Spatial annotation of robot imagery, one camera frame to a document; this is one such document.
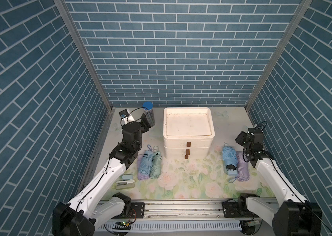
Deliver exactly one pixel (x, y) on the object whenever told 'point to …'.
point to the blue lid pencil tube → (148, 107)
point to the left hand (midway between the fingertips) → (143, 116)
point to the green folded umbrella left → (155, 169)
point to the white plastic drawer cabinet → (188, 132)
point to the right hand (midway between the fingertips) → (245, 135)
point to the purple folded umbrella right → (243, 170)
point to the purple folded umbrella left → (142, 177)
